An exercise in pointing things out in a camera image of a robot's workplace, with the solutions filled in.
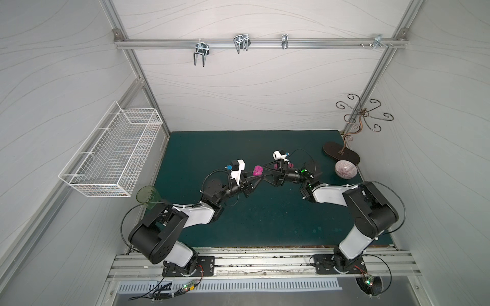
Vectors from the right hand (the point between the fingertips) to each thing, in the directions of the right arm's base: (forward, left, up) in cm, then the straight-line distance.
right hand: (261, 173), depth 74 cm
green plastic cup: (-3, +52, -17) cm, 55 cm away
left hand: (-1, -1, 0) cm, 2 cm away
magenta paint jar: (-1, +1, +3) cm, 4 cm away
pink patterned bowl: (+19, -46, -23) cm, 55 cm away
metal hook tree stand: (+49, -56, -17) cm, 76 cm away
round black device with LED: (-32, -43, -27) cm, 60 cm away
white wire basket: (-2, +56, +8) cm, 56 cm away
